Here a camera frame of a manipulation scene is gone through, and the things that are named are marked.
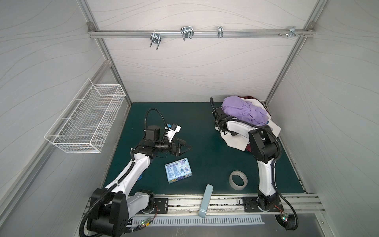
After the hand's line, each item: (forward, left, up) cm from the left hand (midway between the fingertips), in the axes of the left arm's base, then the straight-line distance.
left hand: (189, 143), depth 75 cm
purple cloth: (+27, -30, -1) cm, 41 cm away
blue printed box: (-9, +6, -14) cm, 18 cm away
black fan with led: (-30, -50, -22) cm, 62 cm away
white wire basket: (+3, +49, +12) cm, 51 cm away
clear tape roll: (-10, -30, -16) cm, 36 cm away
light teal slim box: (-23, -9, -17) cm, 30 cm away
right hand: (+27, -27, -12) cm, 40 cm away
